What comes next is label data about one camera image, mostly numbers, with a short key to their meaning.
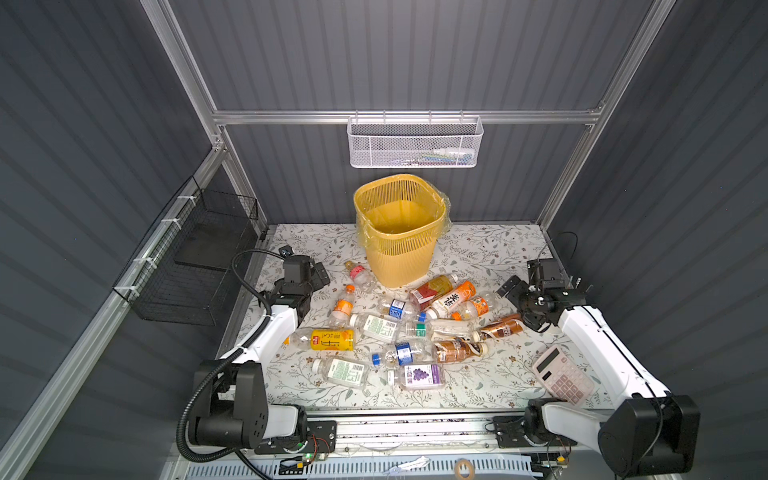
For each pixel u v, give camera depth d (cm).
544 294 59
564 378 81
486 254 112
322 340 85
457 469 69
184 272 72
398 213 105
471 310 95
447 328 94
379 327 89
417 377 79
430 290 94
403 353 83
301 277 67
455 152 91
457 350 83
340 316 92
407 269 94
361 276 103
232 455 45
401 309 91
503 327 87
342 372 81
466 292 96
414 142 112
